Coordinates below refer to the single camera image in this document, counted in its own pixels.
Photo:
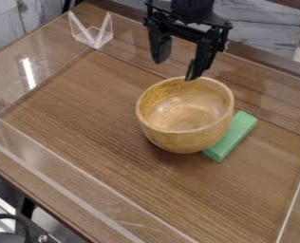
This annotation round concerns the clear acrylic corner bracket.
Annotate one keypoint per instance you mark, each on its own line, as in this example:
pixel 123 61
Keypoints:
pixel 91 36

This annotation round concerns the brown wooden bowl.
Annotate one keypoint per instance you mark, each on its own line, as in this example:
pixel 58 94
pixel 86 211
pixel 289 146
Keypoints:
pixel 185 115

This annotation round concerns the clear acrylic tray wall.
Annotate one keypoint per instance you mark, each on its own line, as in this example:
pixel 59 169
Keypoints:
pixel 72 151

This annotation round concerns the black table leg bracket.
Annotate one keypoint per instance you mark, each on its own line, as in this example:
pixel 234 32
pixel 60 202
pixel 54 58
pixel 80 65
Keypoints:
pixel 24 211

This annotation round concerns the green rectangular block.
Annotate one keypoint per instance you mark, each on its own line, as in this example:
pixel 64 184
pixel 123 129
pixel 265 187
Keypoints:
pixel 242 125

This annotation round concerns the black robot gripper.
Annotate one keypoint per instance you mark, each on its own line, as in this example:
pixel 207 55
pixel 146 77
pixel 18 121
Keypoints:
pixel 190 20

